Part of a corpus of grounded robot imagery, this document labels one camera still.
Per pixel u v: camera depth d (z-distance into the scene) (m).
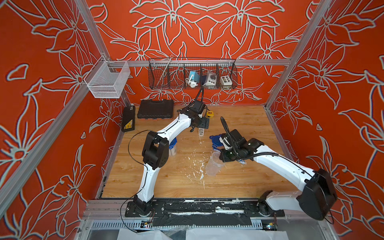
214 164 0.75
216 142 0.98
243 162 0.88
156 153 0.54
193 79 0.85
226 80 0.94
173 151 0.89
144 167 0.58
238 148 0.61
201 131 0.98
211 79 0.90
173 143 0.83
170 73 0.99
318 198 0.39
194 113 0.70
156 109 1.15
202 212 0.73
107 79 0.94
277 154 0.50
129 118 1.10
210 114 1.12
